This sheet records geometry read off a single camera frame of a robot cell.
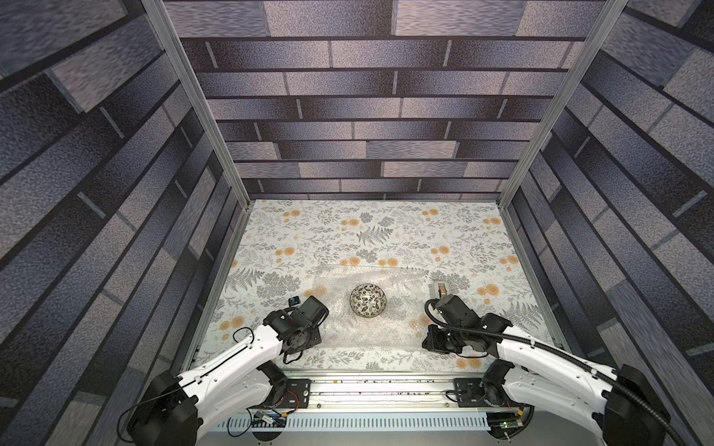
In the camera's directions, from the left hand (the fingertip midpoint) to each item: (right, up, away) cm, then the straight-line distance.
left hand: (315, 338), depth 82 cm
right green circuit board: (+53, -17, -13) cm, 57 cm away
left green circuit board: (-10, -17, -11) cm, 23 cm away
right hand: (+32, -1, -2) cm, 32 cm away
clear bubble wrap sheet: (+26, +2, +3) cm, 26 cm away
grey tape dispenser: (+41, +13, +7) cm, 43 cm away
